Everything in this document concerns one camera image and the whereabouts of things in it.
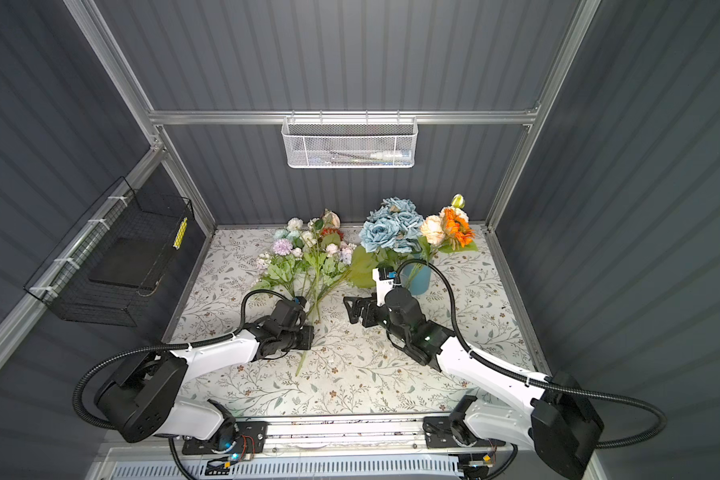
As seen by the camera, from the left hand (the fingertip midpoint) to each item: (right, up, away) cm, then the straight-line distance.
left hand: (315, 335), depth 90 cm
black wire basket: (-47, +25, -15) cm, 55 cm away
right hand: (+14, +13, -13) cm, 23 cm away
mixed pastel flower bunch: (-4, +25, +12) cm, 28 cm away
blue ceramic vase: (+29, +19, -13) cm, 37 cm away
